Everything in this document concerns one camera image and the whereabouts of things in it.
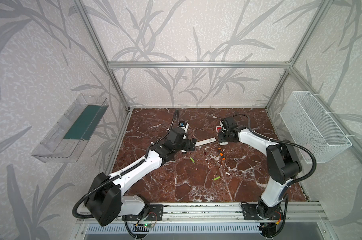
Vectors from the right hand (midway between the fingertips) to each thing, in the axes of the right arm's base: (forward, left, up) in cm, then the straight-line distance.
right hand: (221, 132), depth 97 cm
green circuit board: (-50, +40, -5) cm, 64 cm away
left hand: (-9, +20, +12) cm, 25 cm away
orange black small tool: (-12, +1, -5) cm, 14 cm away
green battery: (-16, +19, -6) cm, 26 cm away
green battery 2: (-28, +6, -6) cm, 29 cm away
